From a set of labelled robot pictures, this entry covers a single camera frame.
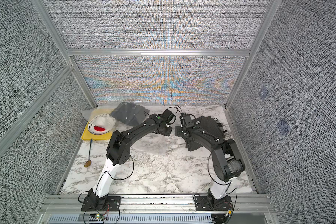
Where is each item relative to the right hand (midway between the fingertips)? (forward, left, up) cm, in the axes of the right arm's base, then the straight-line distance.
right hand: (181, 125), depth 95 cm
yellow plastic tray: (-2, +67, -9) cm, 68 cm away
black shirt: (+16, +38, -7) cm, 42 cm away
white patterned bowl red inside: (+3, +56, -2) cm, 56 cm away
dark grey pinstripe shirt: (+6, -22, -7) cm, 23 cm away
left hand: (-2, +8, -4) cm, 9 cm away
